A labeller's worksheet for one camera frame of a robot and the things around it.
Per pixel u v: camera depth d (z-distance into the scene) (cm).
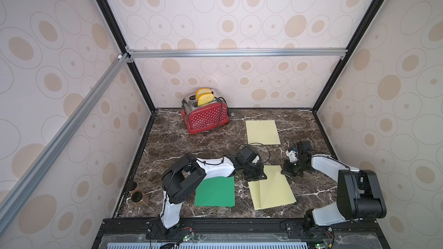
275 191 85
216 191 87
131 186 80
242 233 73
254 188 82
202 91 102
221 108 100
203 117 99
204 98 98
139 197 75
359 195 44
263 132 110
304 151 75
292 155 86
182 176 52
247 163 73
